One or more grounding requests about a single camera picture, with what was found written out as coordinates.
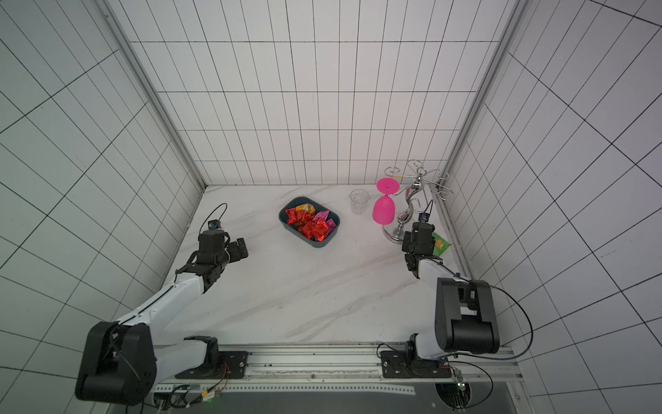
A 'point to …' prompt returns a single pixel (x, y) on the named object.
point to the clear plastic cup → (359, 198)
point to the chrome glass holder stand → (413, 183)
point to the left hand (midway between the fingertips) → (230, 249)
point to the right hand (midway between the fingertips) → (410, 231)
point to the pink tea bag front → (331, 223)
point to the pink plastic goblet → (384, 208)
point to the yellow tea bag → (307, 207)
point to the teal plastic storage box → (292, 203)
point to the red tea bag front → (302, 217)
